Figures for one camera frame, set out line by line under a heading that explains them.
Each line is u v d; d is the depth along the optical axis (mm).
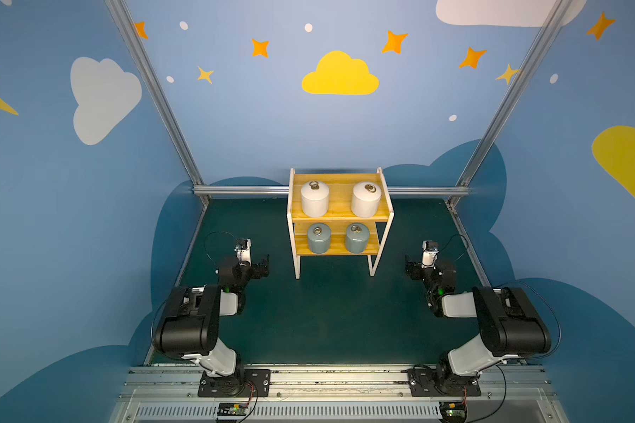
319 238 799
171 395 734
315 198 664
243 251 820
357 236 800
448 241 780
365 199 671
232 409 718
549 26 721
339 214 731
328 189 676
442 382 677
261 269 863
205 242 1111
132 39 733
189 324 459
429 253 824
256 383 743
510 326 460
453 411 725
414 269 865
